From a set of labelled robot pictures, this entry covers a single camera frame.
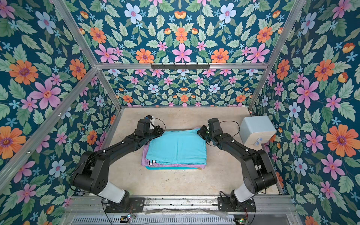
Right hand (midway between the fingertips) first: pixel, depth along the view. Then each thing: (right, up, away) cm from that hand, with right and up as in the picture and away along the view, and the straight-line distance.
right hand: (198, 130), depth 90 cm
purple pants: (-30, -17, -13) cm, 37 cm away
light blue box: (+38, +1, -2) cm, 38 cm away
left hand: (-22, +2, 0) cm, 22 cm away
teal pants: (-11, -9, -8) cm, 16 cm away
